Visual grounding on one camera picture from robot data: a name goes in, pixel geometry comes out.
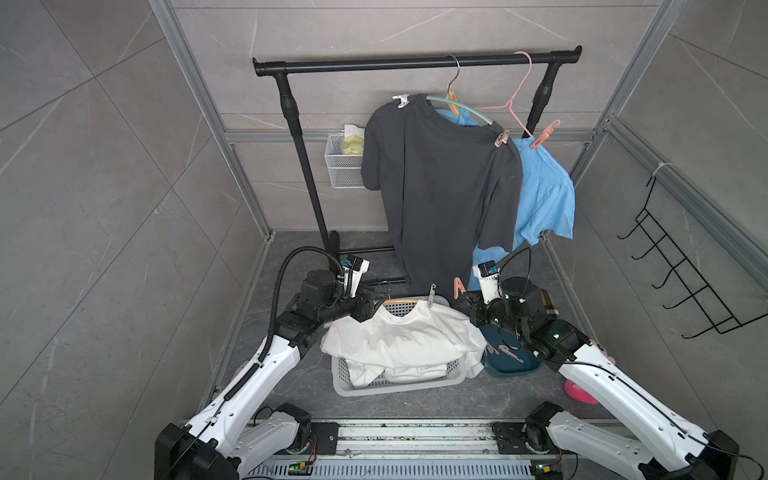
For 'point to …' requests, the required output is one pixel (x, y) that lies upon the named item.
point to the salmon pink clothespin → (458, 285)
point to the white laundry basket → (456, 369)
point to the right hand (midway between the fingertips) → (468, 293)
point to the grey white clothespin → (431, 295)
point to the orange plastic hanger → (400, 301)
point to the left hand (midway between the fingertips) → (380, 288)
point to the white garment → (418, 344)
